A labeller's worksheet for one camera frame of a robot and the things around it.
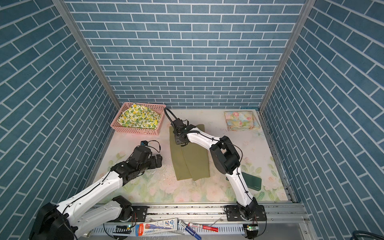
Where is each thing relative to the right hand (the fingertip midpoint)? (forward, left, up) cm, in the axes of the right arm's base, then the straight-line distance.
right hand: (179, 137), depth 98 cm
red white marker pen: (-47, -19, -4) cm, 51 cm away
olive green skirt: (-15, -9, -4) cm, 18 cm away
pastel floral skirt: (+21, -42, -3) cm, 47 cm away
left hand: (-18, +10, +4) cm, 21 cm away
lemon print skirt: (+17, +33, 0) cm, 37 cm away
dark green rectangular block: (-25, -45, -4) cm, 52 cm away
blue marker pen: (-51, -17, -5) cm, 54 cm away
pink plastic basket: (+25, +54, -1) cm, 59 cm away
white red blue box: (-49, +3, -3) cm, 49 cm away
